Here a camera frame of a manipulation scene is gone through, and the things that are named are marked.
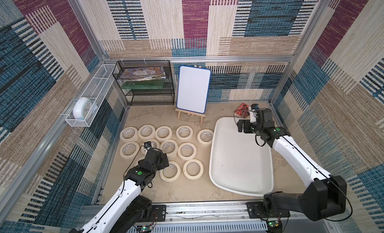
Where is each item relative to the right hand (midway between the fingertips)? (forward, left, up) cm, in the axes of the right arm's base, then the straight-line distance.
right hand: (244, 121), depth 84 cm
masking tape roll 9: (-7, +33, -20) cm, 39 cm away
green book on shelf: (+28, +60, +5) cm, 66 cm away
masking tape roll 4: (+6, +35, -18) cm, 40 cm away
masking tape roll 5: (+3, +21, -20) cm, 29 cm away
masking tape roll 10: (-18, +29, -22) cm, 41 cm away
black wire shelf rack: (+36, +71, -14) cm, 81 cm away
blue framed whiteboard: (+24, +29, +4) cm, 38 cm away
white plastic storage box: (-16, +4, -19) cm, 25 cm away
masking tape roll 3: (+6, +49, -18) cm, 53 cm away
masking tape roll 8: (-5, +44, -19) cm, 48 cm away
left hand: (-16, +48, -10) cm, 52 cm away
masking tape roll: (+6, +73, -19) cm, 76 cm away
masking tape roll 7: (-4, +53, -16) cm, 56 cm away
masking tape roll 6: (-7, +69, -18) cm, 71 cm away
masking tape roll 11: (-21, +42, -19) cm, 51 cm away
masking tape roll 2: (+8, +62, -19) cm, 65 cm away
